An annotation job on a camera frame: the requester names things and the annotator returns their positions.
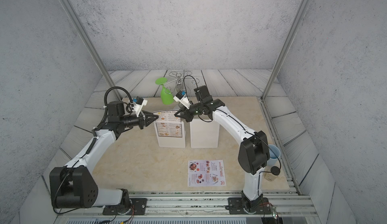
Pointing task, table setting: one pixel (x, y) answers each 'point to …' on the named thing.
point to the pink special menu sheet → (207, 172)
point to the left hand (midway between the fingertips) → (158, 116)
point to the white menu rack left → (172, 142)
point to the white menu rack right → (204, 134)
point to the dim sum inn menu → (168, 124)
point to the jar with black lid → (274, 172)
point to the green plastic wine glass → (167, 96)
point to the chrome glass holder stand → (179, 85)
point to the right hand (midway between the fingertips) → (176, 114)
